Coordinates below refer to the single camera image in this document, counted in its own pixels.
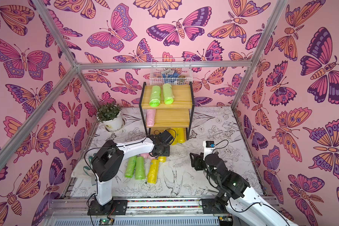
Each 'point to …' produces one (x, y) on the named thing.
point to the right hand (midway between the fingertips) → (195, 153)
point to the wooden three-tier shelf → (167, 106)
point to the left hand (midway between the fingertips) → (167, 152)
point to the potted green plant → (109, 114)
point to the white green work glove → (84, 169)
